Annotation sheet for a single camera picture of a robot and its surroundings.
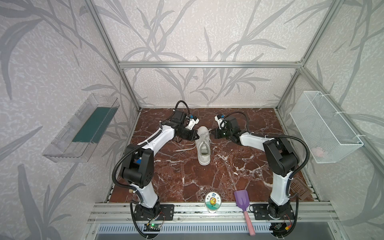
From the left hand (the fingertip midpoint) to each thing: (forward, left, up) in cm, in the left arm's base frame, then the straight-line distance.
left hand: (200, 132), depth 88 cm
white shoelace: (-1, 0, -7) cm, 7 cm away
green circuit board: (-45, +23, -16) cm, 53 cm away
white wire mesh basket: (-16, -53, +22) cm, 60 cm away
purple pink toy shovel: (-34, -23, -13) cm, 43 cm away
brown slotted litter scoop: (-27, -55, -14) cm, 62 cm away
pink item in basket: (-15, -59, +7) cm, 61 cm away
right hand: (+8, -7, -5) cm, 12 cm away
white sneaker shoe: (-4, -2, -8) cm, 9 cm away
